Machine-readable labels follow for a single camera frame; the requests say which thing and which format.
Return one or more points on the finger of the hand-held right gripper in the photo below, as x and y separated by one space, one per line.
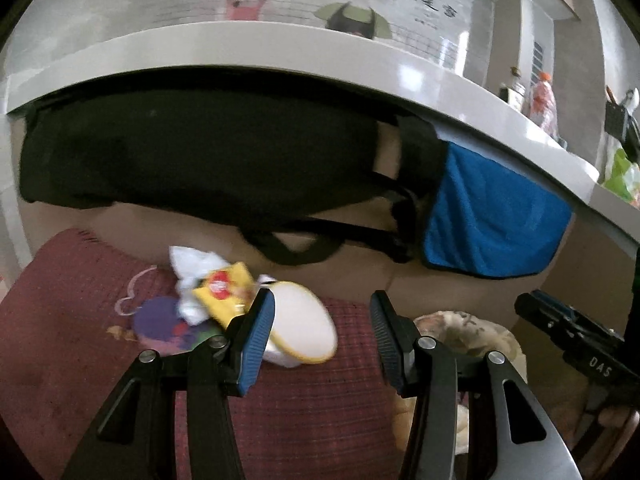
542 322
550 301

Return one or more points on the cartoon wall sticker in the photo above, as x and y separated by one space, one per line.
250 7

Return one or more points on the red plaid tablecloth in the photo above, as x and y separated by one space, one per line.
310 410

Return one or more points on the black fabric bag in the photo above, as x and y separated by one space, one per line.
200 160

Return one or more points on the white vent grille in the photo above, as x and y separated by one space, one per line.
537 57

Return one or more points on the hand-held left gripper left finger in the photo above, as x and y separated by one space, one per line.
257 342

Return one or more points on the clear bottle red contents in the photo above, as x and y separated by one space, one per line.
544 105

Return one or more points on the purple pink snack wrapper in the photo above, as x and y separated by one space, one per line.
160 320

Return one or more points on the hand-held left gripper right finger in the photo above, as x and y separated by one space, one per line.
387 345

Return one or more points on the white bowl yellow rim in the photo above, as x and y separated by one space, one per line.
300 320

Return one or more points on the person's right hand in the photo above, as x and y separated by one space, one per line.
615 417

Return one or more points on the yellow snack packet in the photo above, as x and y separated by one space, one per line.
225 290

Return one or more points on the green white plastic bag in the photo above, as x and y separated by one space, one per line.
622 175

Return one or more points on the white countertop ledge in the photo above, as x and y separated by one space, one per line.
250 47

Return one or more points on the blue towel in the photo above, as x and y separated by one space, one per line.
490 220

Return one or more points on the black utensil holder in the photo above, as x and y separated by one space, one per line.
615 117

